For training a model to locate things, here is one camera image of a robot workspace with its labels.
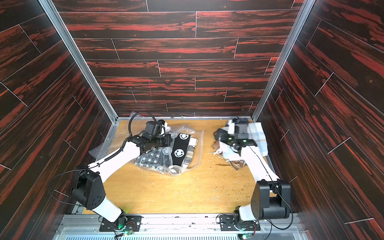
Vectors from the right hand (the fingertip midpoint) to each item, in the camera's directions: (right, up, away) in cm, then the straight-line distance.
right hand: (223, 134), depth 88 cm
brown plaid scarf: (+9, -18, +3) cm, 20 cm away
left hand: (-29, -3, -2) cm, 29 cm away
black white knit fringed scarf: (-37, -14, 0) cm, 39 cm away
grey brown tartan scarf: (-19, -7, +13) cm, 24 cm away
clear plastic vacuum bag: (-74, 0, +25) cm, 78 cm away
